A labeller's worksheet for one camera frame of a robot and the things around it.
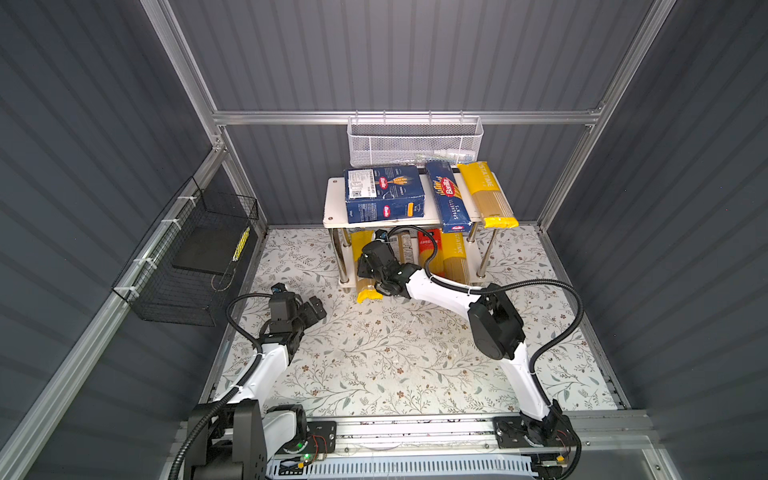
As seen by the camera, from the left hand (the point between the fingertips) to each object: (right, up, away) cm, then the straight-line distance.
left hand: (307, 307), depth 89 cm
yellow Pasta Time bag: (+46, +12, +8) cm, 49 cm away
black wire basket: (-26, +11, -17) cm, 33 cm away
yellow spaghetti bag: (+17, +6, +2) cm, 19 cm away
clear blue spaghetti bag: (+30, +19, +14) cm, 38 cm away
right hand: (+16, +14, +5) cm, 22 cm away
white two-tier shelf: (+11, +26, -12) cm, 31 cm away
